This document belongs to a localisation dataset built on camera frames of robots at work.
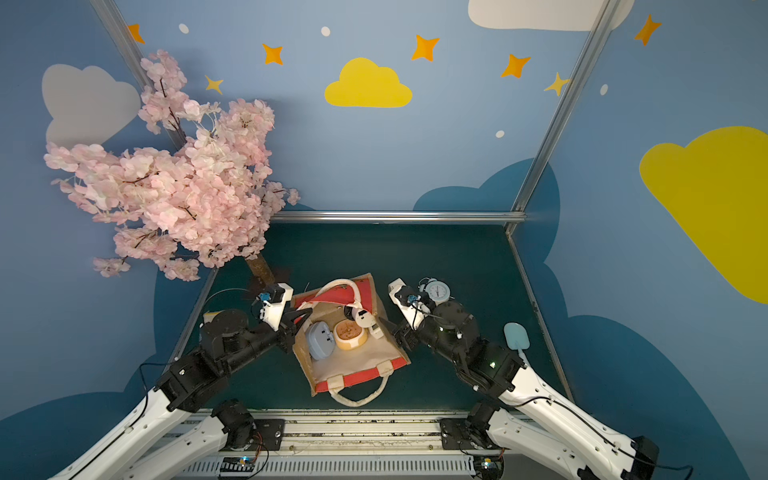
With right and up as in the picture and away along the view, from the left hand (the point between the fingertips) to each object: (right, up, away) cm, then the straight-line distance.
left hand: (309, 305), depth 68 cm
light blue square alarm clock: (-1, -12, +15) cm, 19 cm away
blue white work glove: (-40, -8, +26) cm, 48 cm away
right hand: (+22, +1, 0) cm, 22 cm away
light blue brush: (+57, -13, +20) cm, 62 cm away
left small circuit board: (-19, -40, +4) cm, 45 cm away
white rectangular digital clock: (+12, -7, +18) cm, 22 cm away
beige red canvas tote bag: (+10, -19, +3) cm, 21 cm away
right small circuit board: (+44, -41, +5) cm, 61 cm away
